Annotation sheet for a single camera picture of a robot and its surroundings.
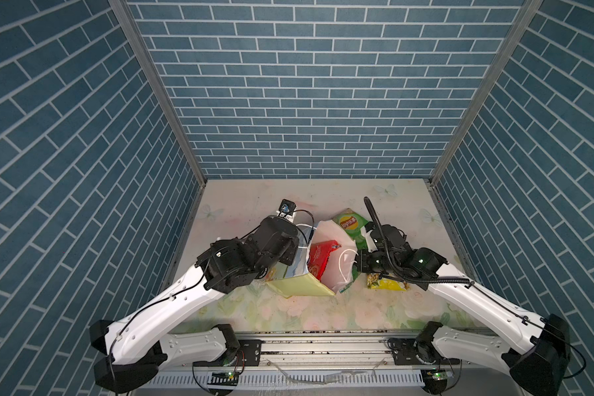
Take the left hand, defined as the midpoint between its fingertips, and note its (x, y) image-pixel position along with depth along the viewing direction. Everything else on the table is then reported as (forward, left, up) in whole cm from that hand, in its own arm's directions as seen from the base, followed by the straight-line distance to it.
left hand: (298, 237), depth 65 cm
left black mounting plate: (-22, +15, -31) cm, 41 cm away
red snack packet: (+5, -7, -19) cm, 20 cm away
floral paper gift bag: (-8, 0, -10) cm, 12 cm away
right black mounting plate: (-22, -33, -29) cm, 49 cm away
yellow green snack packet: (-2, -26, -26) cm, 37 cm away
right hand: (+1, -17, -14) cm, 22 cm away
